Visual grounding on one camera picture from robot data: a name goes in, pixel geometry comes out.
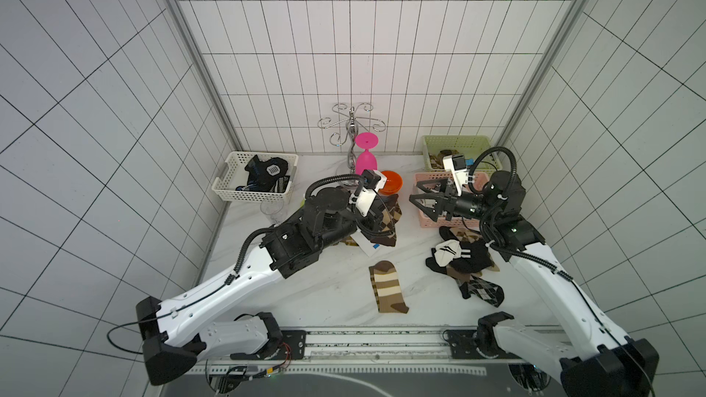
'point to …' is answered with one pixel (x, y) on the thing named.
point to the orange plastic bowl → (392, 184)
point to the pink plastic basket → (456, 221)
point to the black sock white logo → (267, 175)
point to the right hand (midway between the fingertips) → (415, 188)
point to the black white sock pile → (471, 257)
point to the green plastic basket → (437, 147)
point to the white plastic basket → (233, 175)
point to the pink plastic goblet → (366, 160)
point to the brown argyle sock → (390, 217)
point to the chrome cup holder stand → (350, 123)
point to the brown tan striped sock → (384, 277)
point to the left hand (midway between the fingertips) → (382, 205)
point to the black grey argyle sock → (488, 291)
